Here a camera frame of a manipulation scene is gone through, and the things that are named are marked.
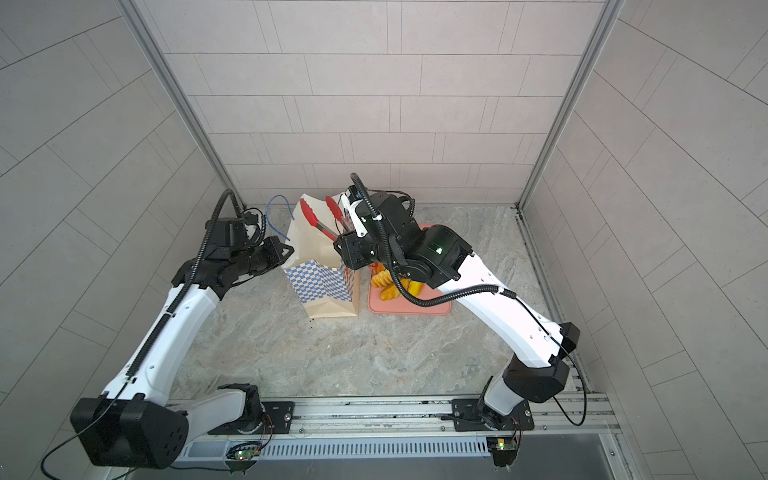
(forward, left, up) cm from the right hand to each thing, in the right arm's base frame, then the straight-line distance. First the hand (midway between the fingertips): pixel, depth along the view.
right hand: (341, 243), depth 60 cm
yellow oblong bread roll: (+7, -16, -32) cm, 36 cm away
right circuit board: (-32, -33, -39) cm, 60 cm away
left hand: (+10, +13, -12) cm, 20 cm away
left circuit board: (-30, +25, -33) cm, 51 cm away
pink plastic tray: (+4, -13, -35) cm, 38 cm away
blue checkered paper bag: (+4, +9, -16) cm, 18 cm away
